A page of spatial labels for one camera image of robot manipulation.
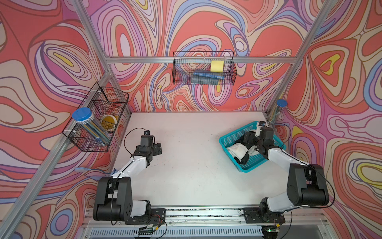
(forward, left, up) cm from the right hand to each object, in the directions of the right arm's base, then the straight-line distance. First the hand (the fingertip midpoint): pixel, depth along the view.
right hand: (252, 138), depth 94 cm
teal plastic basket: (-10, -1, -9) cm, 14 cm away
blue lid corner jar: (+23, -25, +9) cm, 35 cm away
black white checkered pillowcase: (-10, +10, +2) cm, 14 cm away
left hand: (-3, +64, 0) cm, 64 cm away
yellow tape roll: (-5, +79, +26) cm, 83 cm away
